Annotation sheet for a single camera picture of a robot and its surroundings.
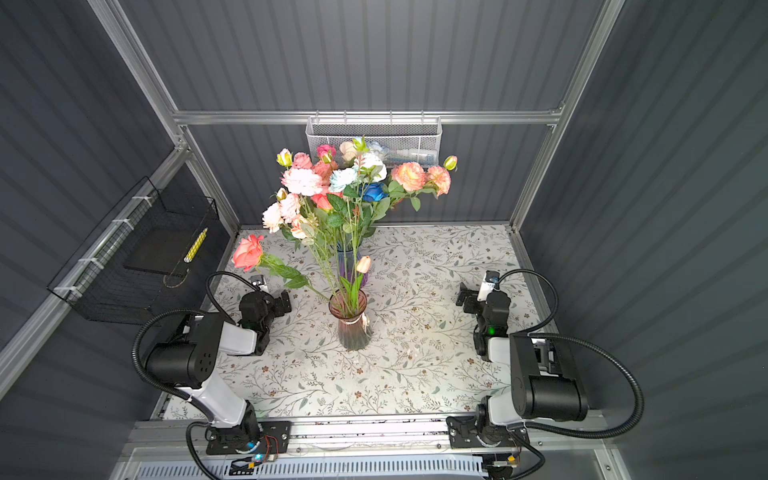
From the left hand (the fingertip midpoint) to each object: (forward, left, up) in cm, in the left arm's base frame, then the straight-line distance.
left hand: (269, 294), depth 96 cm
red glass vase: (-15, -28, +14) cm, 35 cm away
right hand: (-5, -68, +6) cm, 68 cm away
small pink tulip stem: (-10, -32, +25) cm, 42 cm away
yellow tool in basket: (+1, +12, +24) cm, 27 cm away
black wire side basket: (-5, +20, +25) cm, 32 cm away
